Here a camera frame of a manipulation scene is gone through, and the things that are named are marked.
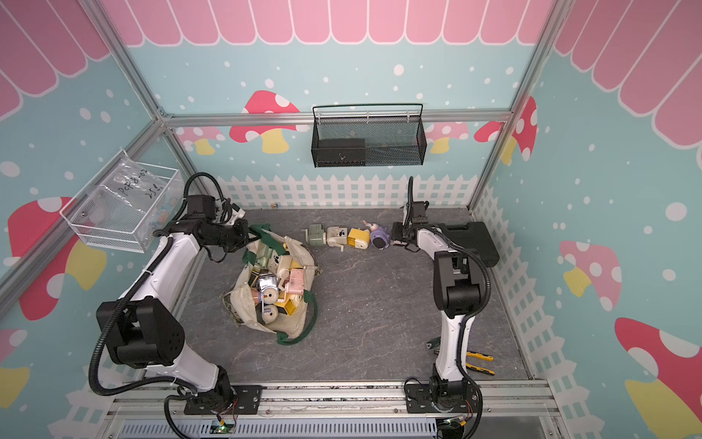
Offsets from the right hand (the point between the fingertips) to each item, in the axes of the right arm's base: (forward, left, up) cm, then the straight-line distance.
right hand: (398, 230), depth 104 cm
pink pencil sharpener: (-24, +35, +5) cm, 43 cm away
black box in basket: (+10, +20, +28) cm, 36 cm away
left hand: (-14, +46, +14) cm, 50 cm away
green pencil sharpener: (-1, +32, -2) cm, 32 cm away
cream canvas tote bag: (-37, +36, -1) cm, 52 cm away
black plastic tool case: (-3, -29, -2) cm, 29 cm away
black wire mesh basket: (+17, +4, +28) cm, 32 cm away
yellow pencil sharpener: (-1, +15, -3) cm, 16 cm away
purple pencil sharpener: (-3, +7, -1) cm, 8 cm away
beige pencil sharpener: (0, +24, -3) cm, 24 cm away
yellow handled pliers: (-48, -18, -6) cm, 51 cm away
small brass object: (+22, +54, -8) cm, 59 cm away
